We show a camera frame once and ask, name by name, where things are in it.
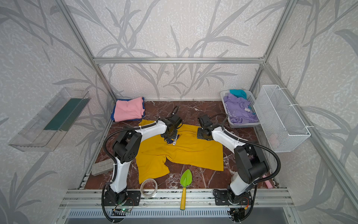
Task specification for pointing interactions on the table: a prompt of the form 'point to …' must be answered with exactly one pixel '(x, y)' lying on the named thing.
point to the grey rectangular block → (101, 167)
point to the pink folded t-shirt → (131, 109)
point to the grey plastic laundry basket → (250, 97)
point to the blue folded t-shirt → (143, 114)
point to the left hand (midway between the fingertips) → (172, 131)
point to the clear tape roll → (142, 185)
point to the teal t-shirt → (238, 93)
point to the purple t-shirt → (238, 110)
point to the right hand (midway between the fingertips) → (202, 130)
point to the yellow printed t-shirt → (189, 150)
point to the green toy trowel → (185, 180)
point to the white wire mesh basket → (279, 122)
